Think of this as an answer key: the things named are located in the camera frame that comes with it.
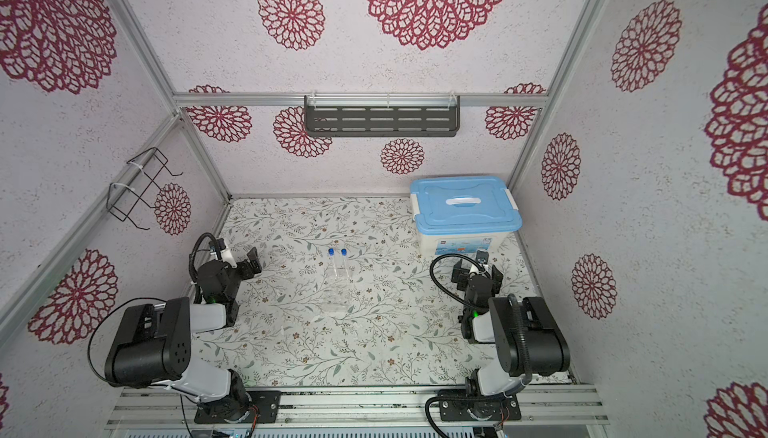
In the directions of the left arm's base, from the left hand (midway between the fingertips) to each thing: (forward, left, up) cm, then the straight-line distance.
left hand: (242, 256), depth 93 cm
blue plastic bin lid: (+12, -70, +9) cm, 72 cm away
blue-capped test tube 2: (-4, -33, +5) cm, 33 cm away
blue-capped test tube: (-4, -29, +6) cm, 30 cm away
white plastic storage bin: (+4, -60, -2) cm, 60 cm away
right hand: (-3, -74, +1) cm, 74 cm away
